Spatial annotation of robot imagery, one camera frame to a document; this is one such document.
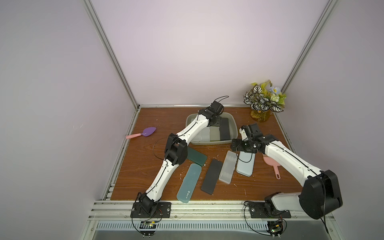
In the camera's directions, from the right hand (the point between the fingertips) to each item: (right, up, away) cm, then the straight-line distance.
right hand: (237, 144), depth 85 cm
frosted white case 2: (-11, +4, +17) cm, 20 cm away
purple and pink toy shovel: (-60, +5, +21) cm, 64 cm away
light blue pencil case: (+6, -12, +3) cm, 14 cm away
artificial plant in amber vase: (+16, +27, +3) cm, 31 cm away
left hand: (-9, +13, +13) cm, 21 cm away
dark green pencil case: (-24, -9, +5) cm, 26 cm away
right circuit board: (+14, -38, -14) cm, 43 cm away
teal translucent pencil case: (-28, -21, -4) cm, 35 cm away
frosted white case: (-20, +3, +16) cm, 26 cm away
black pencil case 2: (-15, -19, -1) cm, 24 cm away
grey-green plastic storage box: (+2, +10, +18) cm, 21 cm away
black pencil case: (-4, +7, +18) cm, 20 cm away
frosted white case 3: (-6, -16, 0) cm, 17 cm away
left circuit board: (-48, -38, -13) cm, 63 cm away
